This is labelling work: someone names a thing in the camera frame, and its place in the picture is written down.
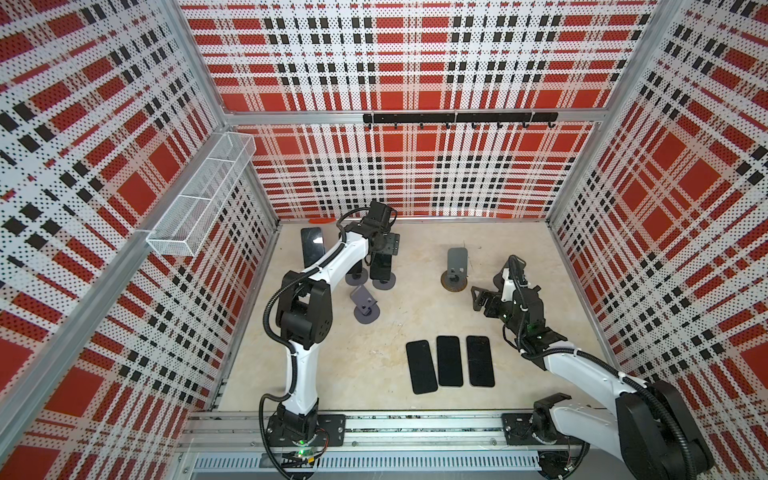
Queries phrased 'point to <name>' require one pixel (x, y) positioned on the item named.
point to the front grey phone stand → (367, 310)
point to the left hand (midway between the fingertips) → (383, 246)
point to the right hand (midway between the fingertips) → (486, 291)
